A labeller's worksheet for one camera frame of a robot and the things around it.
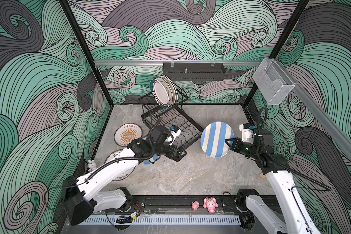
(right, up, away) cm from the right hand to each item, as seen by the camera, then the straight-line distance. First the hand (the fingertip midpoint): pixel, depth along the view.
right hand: (226, 141), depth 73 cm
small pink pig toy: (-16, -32, -2) cm, 36 cm away
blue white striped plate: (-5, +1, +5) cm, 7 cm away
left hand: (-24, -4, -1) cm, 24 cm away
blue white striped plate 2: (-38, -6, -14) cm, 41 cm away
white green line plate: (-28, +24, +8) cm, 38 cm away
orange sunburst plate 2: (-56, -21, +9) cm, 60 cm away
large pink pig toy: (-9, -31, -2) cm, 32 cm away
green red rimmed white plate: (-36, +27, +19) cm, 49 cm away
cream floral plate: (-26, +22, +11) cm, 36 cm away
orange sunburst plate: (-62, +1, +30) cm, 69 cm away
